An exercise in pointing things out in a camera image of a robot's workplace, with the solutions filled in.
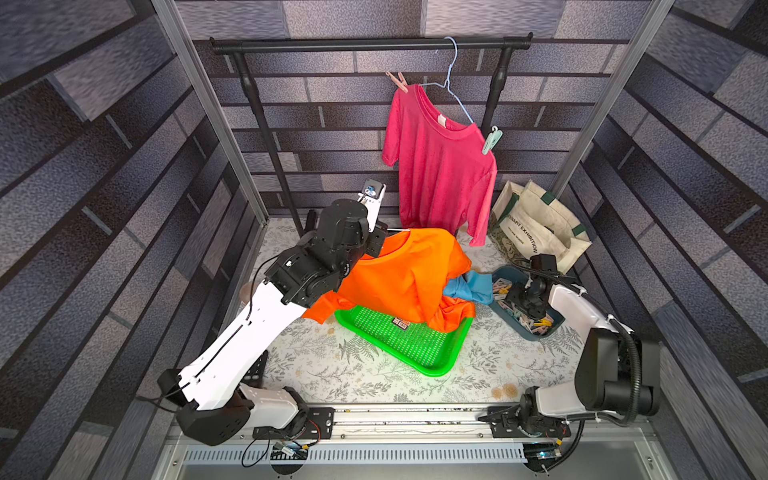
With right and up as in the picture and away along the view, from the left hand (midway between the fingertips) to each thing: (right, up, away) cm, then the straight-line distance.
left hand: (375, 212), depth 62 cm
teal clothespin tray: (+47, -33, +27) cm, 64 cm away
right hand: (+42, -25, +29) cm, 57 cm away
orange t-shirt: (+11, -15, +18) cm, 26 cm away
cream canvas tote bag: (+47, 0, +29) cm, 55 cm away
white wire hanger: (+5, -3, +9) cm, 11 cm away
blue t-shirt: (+29, -20, +30) cm, 46 cm away
